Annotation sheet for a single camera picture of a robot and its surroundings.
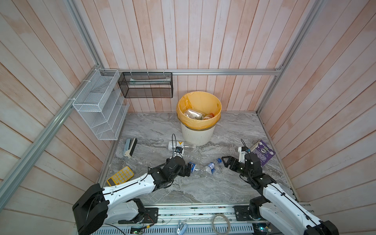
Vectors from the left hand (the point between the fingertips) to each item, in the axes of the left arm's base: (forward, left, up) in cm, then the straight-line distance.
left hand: (183, 165), depth 81 cm
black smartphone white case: (+16, +36, -6) cm, 40 cm away
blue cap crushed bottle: (0, -16, -3) cm, 16 cm away
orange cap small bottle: (+31, -18, +8) cm, 37 cm away
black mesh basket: (+55, +27, +16) cm, 63 cm away
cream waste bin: (+18, -9, +3) cm, 20 cm away
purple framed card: (+13, -54, -7) cm, 56 cm away
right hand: (+4, -25, -1) cm, 26 cm away
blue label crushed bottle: (+2, -6, -4) cm, 7 cm away
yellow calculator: (-4, +38, -8) cm, 39 cm away
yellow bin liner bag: (+40, -14, +13) cm, 44 cm away
